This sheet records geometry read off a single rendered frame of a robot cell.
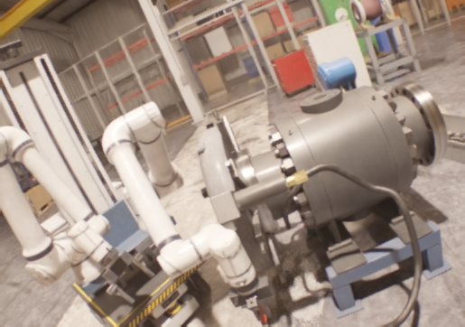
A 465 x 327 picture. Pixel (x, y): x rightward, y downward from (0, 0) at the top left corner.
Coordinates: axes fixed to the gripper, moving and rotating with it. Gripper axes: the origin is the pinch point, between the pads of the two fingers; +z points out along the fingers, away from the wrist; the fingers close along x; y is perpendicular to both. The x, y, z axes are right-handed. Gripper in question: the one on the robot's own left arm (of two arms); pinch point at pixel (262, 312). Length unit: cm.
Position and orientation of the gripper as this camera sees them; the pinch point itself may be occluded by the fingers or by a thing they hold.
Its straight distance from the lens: 110.4
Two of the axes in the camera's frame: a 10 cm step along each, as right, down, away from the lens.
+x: 9.2, -3.8, -1.2
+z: 4.0, 8.7, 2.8
